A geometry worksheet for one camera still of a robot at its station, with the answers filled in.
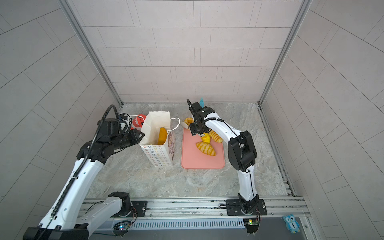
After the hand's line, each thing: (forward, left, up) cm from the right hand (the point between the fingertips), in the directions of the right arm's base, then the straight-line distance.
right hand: (195, 131), depth 91 cm
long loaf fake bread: (-3, +19, +2) cm, 20 cm away
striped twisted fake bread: (-2, -12, -4) cm, 13 cm away
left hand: (-10, +23, +16) cm, 30 cm away
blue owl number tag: (-48, -40, -8) cm, 63 cm away
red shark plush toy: (-3, +29, +17) cm, 34 cm away
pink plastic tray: (-12, +3, -11) cm, 17 cm away
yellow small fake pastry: (-2, -6, -5) cm, 8 cm away
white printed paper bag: (-3, +24, -1) cm, 24 cm away
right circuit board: (-47, -24, -10) cm, 54 cm away
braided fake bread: (-10, -6, -3) cm, 12 cm away
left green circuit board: (-44, +34, -5) cm, 56 cm away
